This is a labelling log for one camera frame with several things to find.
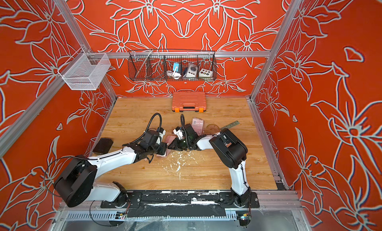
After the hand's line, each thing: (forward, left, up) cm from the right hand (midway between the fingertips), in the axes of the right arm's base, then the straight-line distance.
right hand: (166, 149), depth 87 cm
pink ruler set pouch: (+8, 0, -1) cm, 8 cm away
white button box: (+42, -23, +25) cm, 54 cm away
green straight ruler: (+22, -43, -5) cm, 49 cm away
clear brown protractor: (+18, -30, -4) cm, 35 cm away
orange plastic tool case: (+38, -13, +2) cm, 40 cm away
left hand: (+2, -1, +1) cm, 2 cm away
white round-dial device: (+39, -15, +28) cm, 50 cm away
